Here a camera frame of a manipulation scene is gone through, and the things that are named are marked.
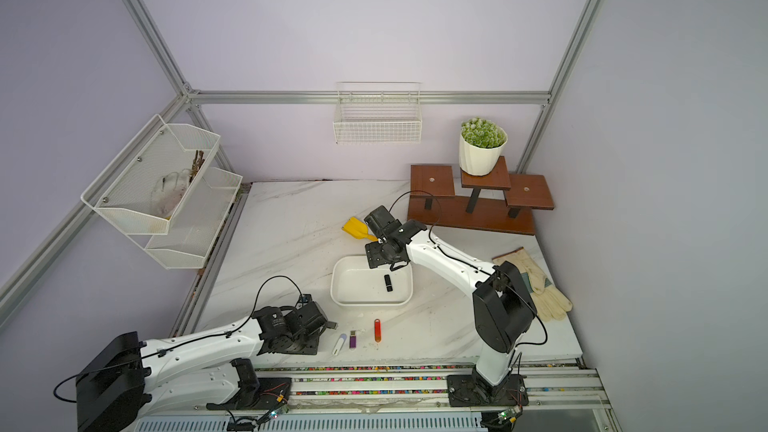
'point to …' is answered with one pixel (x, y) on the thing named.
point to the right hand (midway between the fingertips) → (386, 257)
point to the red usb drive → (377, 330)
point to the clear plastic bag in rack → (168, 192)
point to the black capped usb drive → (388, 283)
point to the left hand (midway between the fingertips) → (309, 346)
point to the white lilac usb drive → (339, 343)
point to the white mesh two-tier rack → (189, 238)
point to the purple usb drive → (353, 339)
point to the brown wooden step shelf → (497, 201)
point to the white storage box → (354, 284)
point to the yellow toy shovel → (358, 229)
